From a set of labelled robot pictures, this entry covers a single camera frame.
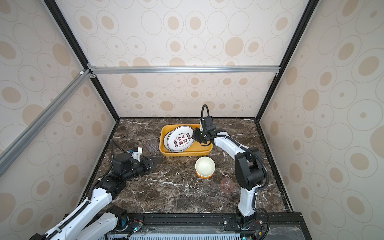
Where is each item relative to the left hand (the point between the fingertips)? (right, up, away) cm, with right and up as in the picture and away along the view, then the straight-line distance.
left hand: (163, 160), depth 75 cm
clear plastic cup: (-13, +6, +26) cm, 30 cm away
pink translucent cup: (+35, -16, +11) cm, 40 cm away
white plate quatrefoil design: (-3, +7, +22) cm, 24 cm away
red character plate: (+7, +10, +20) cm, 24 cm away
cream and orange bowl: (+22, -6, +13) cm, 26 cm away
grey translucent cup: (+27, +7, -10) cm, 29 cm away
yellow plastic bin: (+17, +4, +17) cm, 24 cm away
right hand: (+14, +12, +18) cm, 26 cm away
